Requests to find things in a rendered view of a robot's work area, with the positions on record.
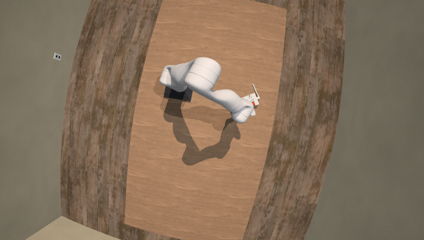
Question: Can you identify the white power strip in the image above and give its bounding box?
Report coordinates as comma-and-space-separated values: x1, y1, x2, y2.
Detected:
242, 84, 260, 106

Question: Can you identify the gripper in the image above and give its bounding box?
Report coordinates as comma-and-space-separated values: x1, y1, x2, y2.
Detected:
247, 98, 256, 116

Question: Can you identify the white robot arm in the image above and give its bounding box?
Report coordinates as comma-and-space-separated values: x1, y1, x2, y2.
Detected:
159, 57, 254, 124

